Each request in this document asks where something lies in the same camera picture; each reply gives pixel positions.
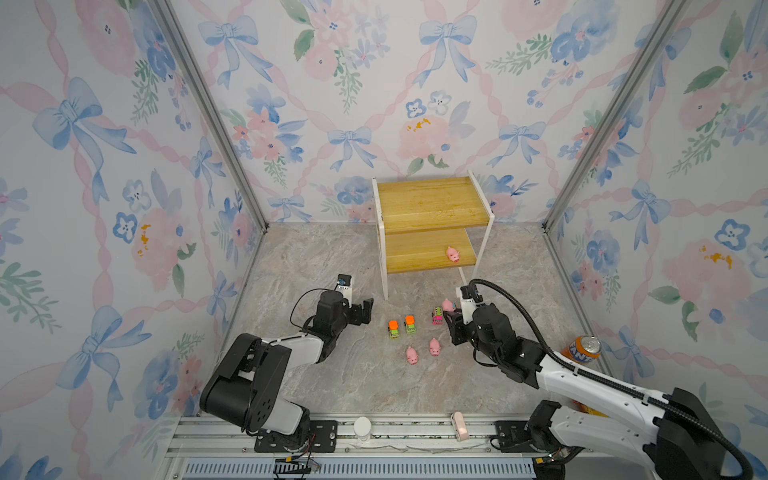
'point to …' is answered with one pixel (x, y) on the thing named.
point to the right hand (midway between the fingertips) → (447, 311)
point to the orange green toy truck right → (409, 323)
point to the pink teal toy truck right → (448, 305)
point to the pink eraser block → (461, 426)
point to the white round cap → (362, 426)
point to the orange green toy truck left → (393, 329)
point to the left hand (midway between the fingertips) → (360, 295)
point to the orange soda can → (583, 349)
